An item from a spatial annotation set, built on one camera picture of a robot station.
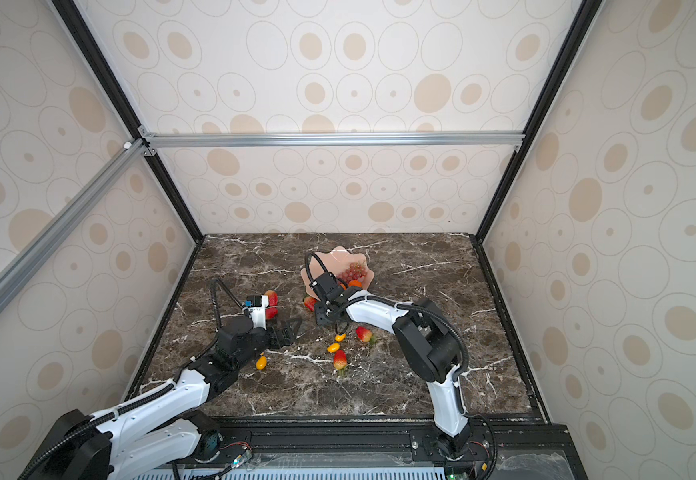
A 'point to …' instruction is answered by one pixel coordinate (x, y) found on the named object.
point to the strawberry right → (363, 333)
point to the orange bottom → (355, 283)
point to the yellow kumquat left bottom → (261, 363)
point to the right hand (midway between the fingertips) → (324, 314)
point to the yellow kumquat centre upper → (340, 338)
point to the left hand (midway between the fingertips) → (297, 317)
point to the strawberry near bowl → (309, 303)
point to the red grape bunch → (355, 271)
